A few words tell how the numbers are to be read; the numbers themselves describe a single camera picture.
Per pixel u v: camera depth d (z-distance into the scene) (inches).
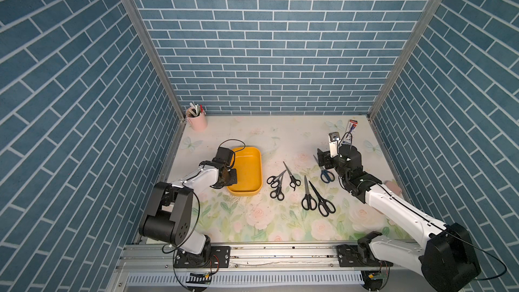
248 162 40.1
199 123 42.7
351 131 44.1
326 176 37.6
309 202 34.2
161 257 29.5
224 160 29.0
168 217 17.3
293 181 36.9
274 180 36.9
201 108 42.6
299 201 34.5
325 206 34.1
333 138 27.8
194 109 43.0
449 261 15.8
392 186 36.8
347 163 24.2
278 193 35.3
